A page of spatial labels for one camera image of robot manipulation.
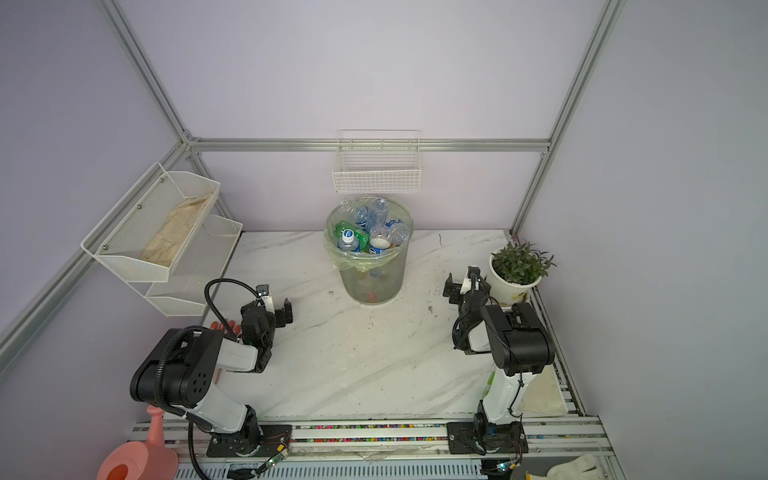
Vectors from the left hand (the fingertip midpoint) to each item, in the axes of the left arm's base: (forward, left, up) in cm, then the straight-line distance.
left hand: (269, 302), depth 94 cm
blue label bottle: (+4, -27, +25) cm, 37 cm away
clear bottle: (+10, -36, +28) cm, 47 cm away
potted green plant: (+3, -75, +13) cm, 77 cm away
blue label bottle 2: (+18, -31, +20) cm, 41 cm away
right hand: (+7, -63, +6) cm, 63 cm away
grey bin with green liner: (+3, -32, +9) cm, 33 cm away
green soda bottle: (+11, -31, +19) cm, 38 cm away
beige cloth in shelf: (+5, +20, +25) cm, 32 cm away
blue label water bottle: (+9, -41, +23) cm, 48 cm away
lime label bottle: (-23, -67, -6) cm, 72 cm away
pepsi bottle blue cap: (+8, -36, +21) cm, 42 cm away
